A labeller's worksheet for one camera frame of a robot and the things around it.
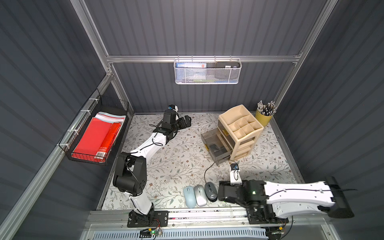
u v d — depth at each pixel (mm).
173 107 801
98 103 791
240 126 788
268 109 1007
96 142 690
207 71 872
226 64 866
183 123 805
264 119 1003
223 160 874
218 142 985
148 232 695
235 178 621
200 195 790
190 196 784
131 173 480
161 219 738
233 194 528
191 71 891
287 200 463
